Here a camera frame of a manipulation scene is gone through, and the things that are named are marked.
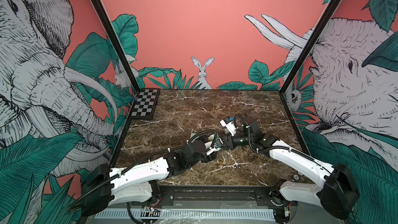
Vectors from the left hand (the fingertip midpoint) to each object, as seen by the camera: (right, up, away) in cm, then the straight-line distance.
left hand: (212, 139), depth 76 cm
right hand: (+2, 0, -2) cm, 3 cm away
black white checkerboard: (-46, +18, +32) cm, 59 cm away
